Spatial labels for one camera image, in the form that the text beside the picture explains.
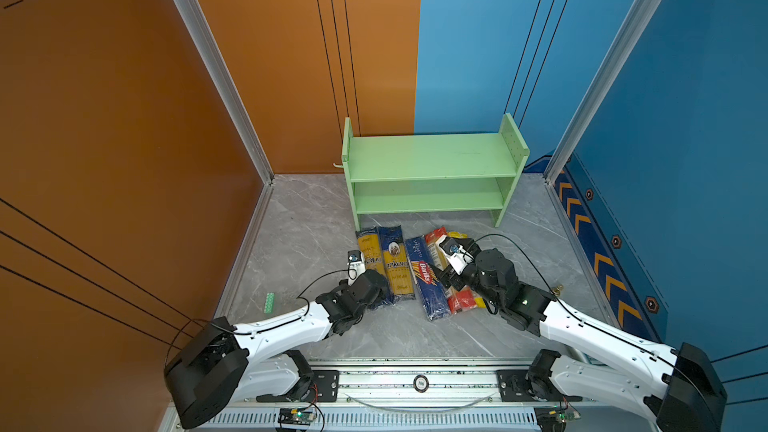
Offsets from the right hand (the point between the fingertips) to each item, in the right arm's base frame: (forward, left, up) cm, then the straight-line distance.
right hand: (440, 250), depth 77 cm
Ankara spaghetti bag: (+11, +20, -16) cm, 28 cm away
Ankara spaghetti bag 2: (+3, +12, -16) cm, 20 cm away
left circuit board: (-33, +37, -20) cm, 54 cm away
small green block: (-7, +49, -17) cm, 52 cm away
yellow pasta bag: (+16, -10, -16) cm, 25 cm away
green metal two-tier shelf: (+20, +1, +9) cm, 22 cm away
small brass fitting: (-3, -36, -17) cm, 40 cm away
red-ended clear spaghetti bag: (-7, -6, -14) cm, 17 cm away
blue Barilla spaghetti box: (-3, +2, -16) cm, 16 cm away
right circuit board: (-34, -25, -21) cm, 47 cm away
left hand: (-1, +18, -13) cm, 22 cm away
